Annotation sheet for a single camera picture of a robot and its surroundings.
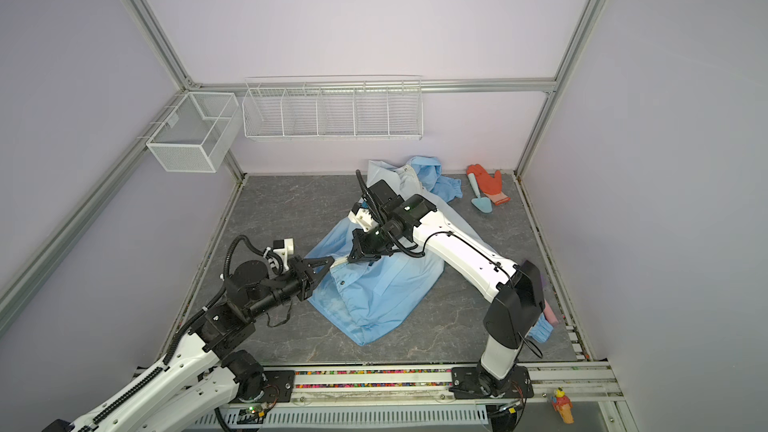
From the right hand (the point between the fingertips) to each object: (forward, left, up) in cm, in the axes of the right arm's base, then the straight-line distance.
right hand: (351, 262), depth 73 cm
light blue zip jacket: (-3, -4, -17) cm, 17 cm away
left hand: (-3, +3, +3) cm, 5 cm away
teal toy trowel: (+37, -43, -22) cm, 61 cm away
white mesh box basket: (+44, +55, +6) cm, 71 cm away
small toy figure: (-27, -50, -19) cm, 60 cm away
